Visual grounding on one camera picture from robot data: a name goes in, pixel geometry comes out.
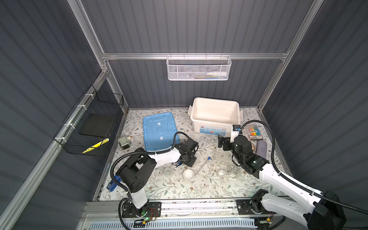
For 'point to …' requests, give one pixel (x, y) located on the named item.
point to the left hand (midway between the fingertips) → (191, 161)
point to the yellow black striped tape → (97, 145)
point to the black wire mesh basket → (68, 137)
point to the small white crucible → (221, 173)
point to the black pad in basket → (97, 124)
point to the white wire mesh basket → (198, 68)
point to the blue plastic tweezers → (179, 163)
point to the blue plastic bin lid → (159, 132)
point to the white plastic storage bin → (213, 117)
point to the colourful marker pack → (255, 134)
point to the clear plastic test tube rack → (221, 158)
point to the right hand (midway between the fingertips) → (228, 135)
